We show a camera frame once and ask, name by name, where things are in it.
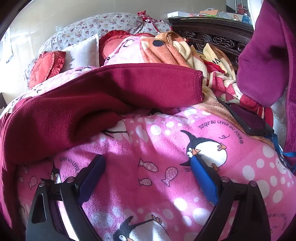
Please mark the white pillow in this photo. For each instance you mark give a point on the white pillow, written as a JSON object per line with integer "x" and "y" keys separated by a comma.
{"x": 85, "y": 53}

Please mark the red white patterned blanket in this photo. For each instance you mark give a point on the red white patterned blanket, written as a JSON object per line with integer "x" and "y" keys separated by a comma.
{"x": 222, "y": 81}

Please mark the pink penguin blanket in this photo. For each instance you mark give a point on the pink penguin blanket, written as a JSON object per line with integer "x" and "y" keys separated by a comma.
{"x": 148, "y": 191}

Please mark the small red heart pillow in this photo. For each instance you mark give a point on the small red heart pillow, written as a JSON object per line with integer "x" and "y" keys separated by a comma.
{"x": 47, "y": 65}

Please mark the floral duvet pillow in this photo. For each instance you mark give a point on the floral duvet pillow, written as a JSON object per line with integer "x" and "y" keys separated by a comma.
{"x": 100, "y": 25}

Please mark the dark carved wooden headboard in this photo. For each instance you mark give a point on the dark carved wooden headboard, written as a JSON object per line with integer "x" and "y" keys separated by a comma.
{"x": 229, "y": 36}

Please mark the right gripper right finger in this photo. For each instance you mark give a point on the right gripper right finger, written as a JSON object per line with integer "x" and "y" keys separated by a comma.
{"x": 251, "y": 219}

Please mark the black smartphone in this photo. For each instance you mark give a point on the black smartphone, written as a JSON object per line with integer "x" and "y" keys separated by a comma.
{"x": 251, "y": 123}

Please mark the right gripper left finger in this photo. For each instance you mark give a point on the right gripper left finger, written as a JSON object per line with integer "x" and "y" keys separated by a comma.
{"x": 45, "y": 221}

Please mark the orange cartoon blanket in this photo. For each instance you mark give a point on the orange cartoon blanket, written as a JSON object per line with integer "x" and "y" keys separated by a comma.
{"x": 170, "y": 48}

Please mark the magenta fleece garment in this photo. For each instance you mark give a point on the magenta fleece garment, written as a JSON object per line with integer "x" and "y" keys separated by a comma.
{"x": 267, "y": 65}

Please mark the large red heart pillow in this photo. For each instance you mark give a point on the large red heart pillow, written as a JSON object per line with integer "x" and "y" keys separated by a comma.
{"x": 111, "y": 40}

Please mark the dark red fleece garment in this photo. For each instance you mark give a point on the dark red fleece garment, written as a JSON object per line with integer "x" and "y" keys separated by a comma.
{"x": 72, "y": 113}

